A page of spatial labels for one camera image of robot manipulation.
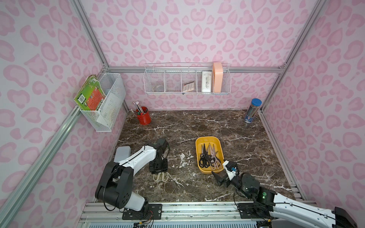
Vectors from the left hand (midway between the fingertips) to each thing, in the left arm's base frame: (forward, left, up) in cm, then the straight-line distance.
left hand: (163, 169), depth 86 cm
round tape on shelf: (+44, +4, +27) cm, 51 cm away
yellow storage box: (+19, -23, 0) cm, 30 cm away
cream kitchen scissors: (-4, +1, -1) cm, 4 cm away
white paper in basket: (+26, +31, +26) cm, 48 cm away
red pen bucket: (+40, +18, 0) cm, 44 cm away
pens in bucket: (+43, +22, +9) cm, 49 cm away
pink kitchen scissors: (+6, -31, 0) cm, 32 cm away
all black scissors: (+7, -25, 0) cm, 26 cm away
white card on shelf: (+47, -27, +30) cm, 61 cm away
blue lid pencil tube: (+40, -62, +17) cm, 75 cm away
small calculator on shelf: (+46, -16, +26) cm, 55 cm away
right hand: (-2, -31, +9) cm, 33 cm away
